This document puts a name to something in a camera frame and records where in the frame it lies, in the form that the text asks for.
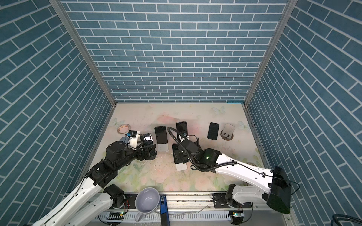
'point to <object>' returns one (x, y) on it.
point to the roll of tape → (123, 128)
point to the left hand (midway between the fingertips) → (150, 144)
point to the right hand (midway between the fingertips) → (181, 147)
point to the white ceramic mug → (146, 201)
